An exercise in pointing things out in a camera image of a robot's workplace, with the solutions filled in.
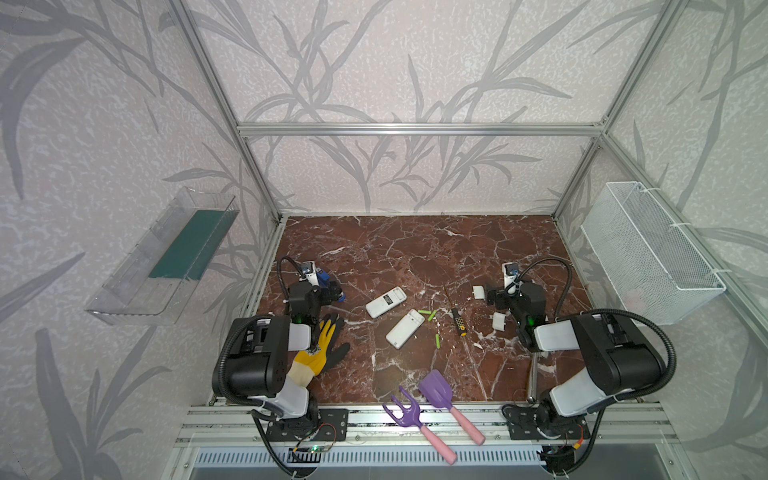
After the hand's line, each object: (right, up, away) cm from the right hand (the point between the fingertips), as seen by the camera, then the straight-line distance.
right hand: (504, 270), depth 95 cm
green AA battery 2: (-23, -14, -2) cm, 27 cm away
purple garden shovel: (-24, -30, -16) cm, 42 cm away
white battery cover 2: (-3, -15, -4) cm, 16 cm away
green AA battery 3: (-22, -20, -7) cm, 31 cm away
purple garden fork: (-30, -35, -20) cm, 51 cm away
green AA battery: (-26, -13, -1) cm, 29 cm away
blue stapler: (-59, -3, +4) cm, 60 cm away
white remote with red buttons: (-38, -10, -1) cm, 39 cm away
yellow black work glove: (-55, -22, -12) cm, 60 cm away
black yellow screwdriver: (-15, -15, -6) cm, 22 cm away
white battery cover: (-7, -8, +3) cm, 11 cm away
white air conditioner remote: (-32, -16, -6) cm, 36 cm away
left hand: (-59, +1, -1) cm, 59 cm away
